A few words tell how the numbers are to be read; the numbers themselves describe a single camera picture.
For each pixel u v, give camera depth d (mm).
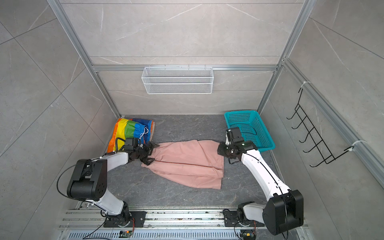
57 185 438
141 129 984
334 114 555
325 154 600
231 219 730
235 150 568
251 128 1105
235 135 625
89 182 464
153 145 852
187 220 746
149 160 901
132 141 762
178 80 1009
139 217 733
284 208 384
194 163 924
